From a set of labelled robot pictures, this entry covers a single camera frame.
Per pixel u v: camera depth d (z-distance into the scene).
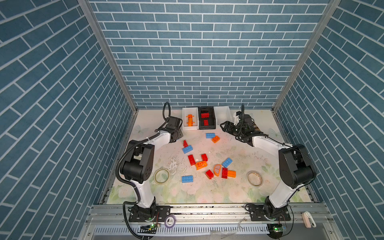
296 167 0.48
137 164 0.49
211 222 0.73
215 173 0.87
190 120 1.10
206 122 1.11
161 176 0.87
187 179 0.84
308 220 0.71
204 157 0.91
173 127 0.77
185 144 0.99
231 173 0.86
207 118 1.16
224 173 0.87
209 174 0.86
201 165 0.89
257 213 0.74
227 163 0.91
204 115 1.14
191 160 0.91
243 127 0.74
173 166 0.91
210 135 1.04
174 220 0.72
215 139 1.02
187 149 0.96
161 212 0.74
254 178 0.87
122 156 0.45
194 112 1.15
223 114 1.19
